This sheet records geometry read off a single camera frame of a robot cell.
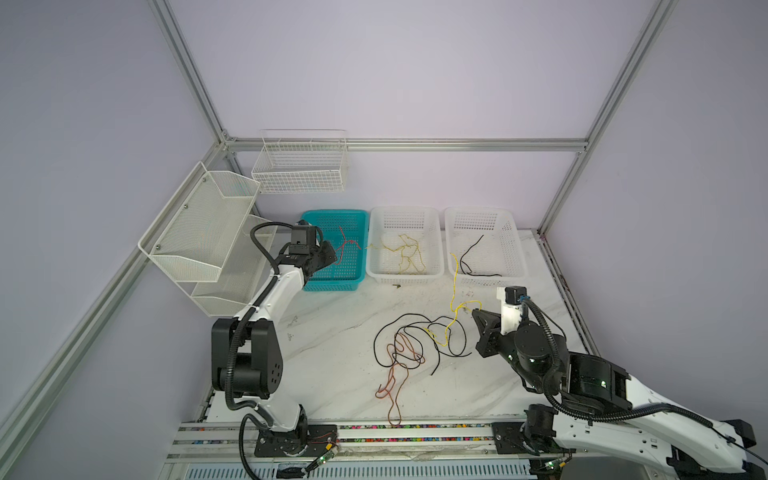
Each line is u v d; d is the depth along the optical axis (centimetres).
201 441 75
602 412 42
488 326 58
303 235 69
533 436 65
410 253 113
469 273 96
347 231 108
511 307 52
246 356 45
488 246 115
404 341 88
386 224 119
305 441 73
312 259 73
